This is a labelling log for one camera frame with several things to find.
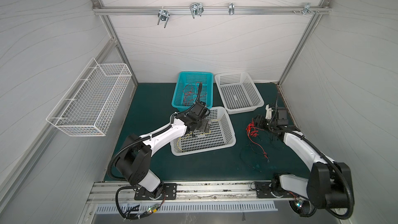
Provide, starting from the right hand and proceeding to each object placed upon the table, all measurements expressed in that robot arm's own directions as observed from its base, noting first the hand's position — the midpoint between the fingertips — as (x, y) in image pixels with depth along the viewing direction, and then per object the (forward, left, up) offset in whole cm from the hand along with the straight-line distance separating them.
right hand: (261, 116), depth 89 cm
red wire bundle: (-7, +4, -5) cm, 10 cm away
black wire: (-22, +12, -12) cm, 27 cm away
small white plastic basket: (+27, +10, -10) cm, 31 cm away
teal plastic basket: (+30, +48, -10) cm, 58 cm away
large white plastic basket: (-7, +22, -10) cm, 26 cm away
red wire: (+25, +45, -10) cm, 53 cm away
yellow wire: (-20, +45, -9) cm, 50 cm away
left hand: (-5, +33, +1) cm, 34 cm away
